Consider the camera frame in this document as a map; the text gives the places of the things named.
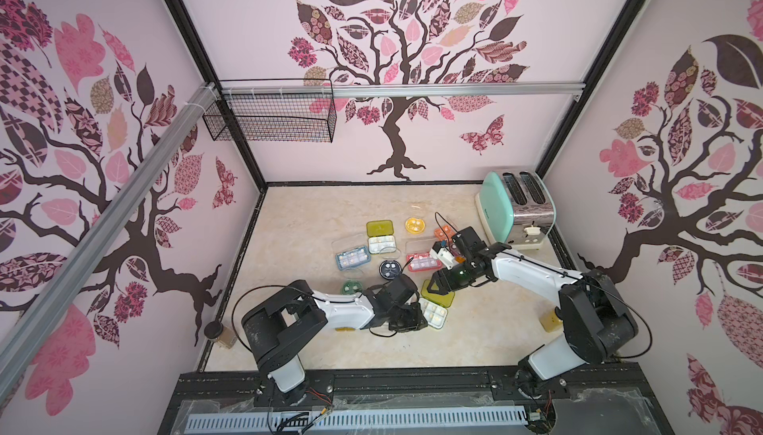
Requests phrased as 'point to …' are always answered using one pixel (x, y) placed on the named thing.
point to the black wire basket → (273, 110)
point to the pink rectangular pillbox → (423, 261)
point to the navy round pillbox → (389, 269)
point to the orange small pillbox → (439, 233)
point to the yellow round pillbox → (414, 225)
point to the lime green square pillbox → (445, 300)
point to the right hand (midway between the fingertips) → (436, 284)
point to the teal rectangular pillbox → (353, 258)
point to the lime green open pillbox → (381, 236)
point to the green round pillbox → (351, 287)
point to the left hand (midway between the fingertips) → (427, 330)
